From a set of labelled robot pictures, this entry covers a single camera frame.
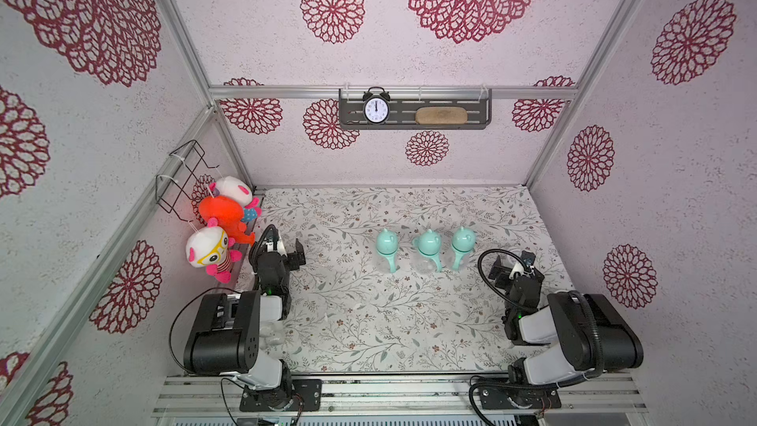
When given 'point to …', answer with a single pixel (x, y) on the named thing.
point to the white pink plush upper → (230, 185)
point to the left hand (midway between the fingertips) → (283, 243)
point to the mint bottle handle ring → (458, 258)
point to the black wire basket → (172, 184)
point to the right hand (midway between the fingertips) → (516, 258)
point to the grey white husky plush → (272, 335)
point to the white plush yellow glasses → (212, 247)
